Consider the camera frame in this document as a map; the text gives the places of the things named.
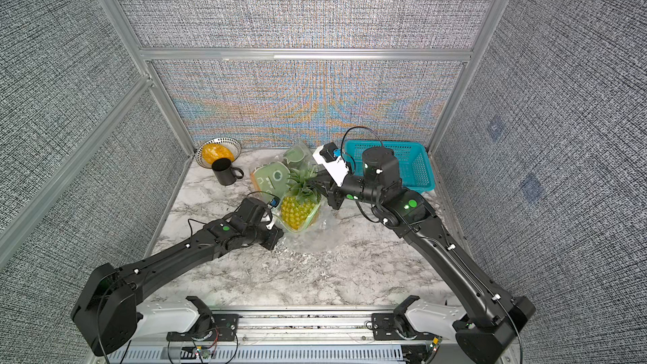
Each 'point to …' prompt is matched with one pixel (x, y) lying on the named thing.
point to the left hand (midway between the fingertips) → (286, 232)
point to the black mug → (224, 173)
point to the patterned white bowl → (232, 145)
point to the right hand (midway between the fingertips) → (311, 170)
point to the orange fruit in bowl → (211, 152)
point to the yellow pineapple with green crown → (298, 209)
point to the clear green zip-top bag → (324, 232)
